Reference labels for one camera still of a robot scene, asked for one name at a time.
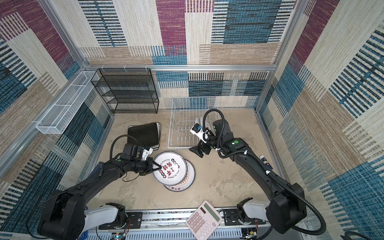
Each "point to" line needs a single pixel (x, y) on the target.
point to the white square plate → (156, 147)
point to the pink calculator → (204, 221)
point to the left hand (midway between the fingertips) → (161, 165)
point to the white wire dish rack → (187, 112)
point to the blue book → (96, 169)
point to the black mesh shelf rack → (127, 90)
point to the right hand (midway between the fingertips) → (196, 142)
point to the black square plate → (146, 135)
